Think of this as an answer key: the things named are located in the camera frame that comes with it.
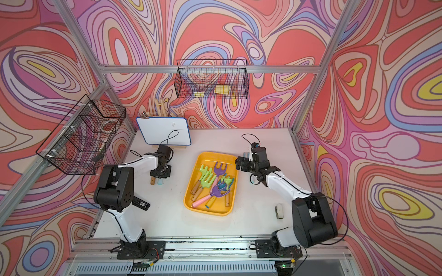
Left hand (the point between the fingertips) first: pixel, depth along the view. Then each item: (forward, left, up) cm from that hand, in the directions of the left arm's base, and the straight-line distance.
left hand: (163, 174), depth 98 cm
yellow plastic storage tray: (-6, -28, +2) cm, 29 cm away
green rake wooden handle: (-5, +4, +2) cm, 7 cm away
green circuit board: (-43, 0, 0) cm, 43 cm away
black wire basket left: (-2, +29, +30) cm, 41 cm away
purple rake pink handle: (-12, -31, +3) cm, 33 cm away
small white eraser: (-22, -61, +4) cm, 65 cm away
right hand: (0, -46, +10) cm, 47 cm away
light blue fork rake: (-6, 0, +2) cm, 6 cm away
